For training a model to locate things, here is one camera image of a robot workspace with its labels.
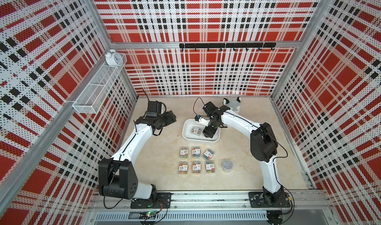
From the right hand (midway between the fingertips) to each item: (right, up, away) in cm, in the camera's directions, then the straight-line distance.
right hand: (212, 129), depth 93 cm
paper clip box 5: (-17, -14, -5) cm, 23 cm away
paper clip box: (-10, -20, -11) cm, 25 cm away
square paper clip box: (-2, -20, -11) cm, 23 cm away
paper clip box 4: (-10, -13, -5) cm, 18 cm away
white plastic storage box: (-16, +2, +6) cm, 17 cm away
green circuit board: (-33, -38, -24) cm, 56 cm away
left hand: (-24, +7, -7) cm, 25 cm away
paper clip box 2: (-17, -21, -11) cm, 29 cm away
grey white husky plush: (+13, +15, -4) cm, 20 cm away
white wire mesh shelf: (-78, +21, +2) cm, 80 cm away
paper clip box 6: (-10, -2, +5) cm, 12 cm away
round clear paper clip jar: (+7, -20, -11) cm, 24 cm away
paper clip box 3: (-3, -15, -7) cm, 16 cm away
